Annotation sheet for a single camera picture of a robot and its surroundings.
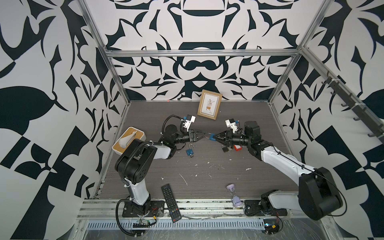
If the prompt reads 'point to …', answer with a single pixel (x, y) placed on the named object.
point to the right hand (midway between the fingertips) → (215, 137)
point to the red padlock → (238, 147)
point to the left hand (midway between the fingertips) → (209, 132)
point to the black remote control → (175, 214)
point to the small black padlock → (224, 148)
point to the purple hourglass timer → (237, 201)
